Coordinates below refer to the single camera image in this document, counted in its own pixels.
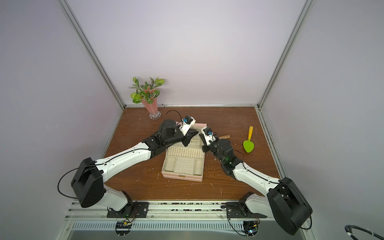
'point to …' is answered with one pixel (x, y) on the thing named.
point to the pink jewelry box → (186, 162)
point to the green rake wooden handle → (224, 137)
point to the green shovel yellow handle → (249, 145)
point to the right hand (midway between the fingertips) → (204, 130)
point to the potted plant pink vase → (147, 93)
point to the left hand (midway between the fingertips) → (197, 130)
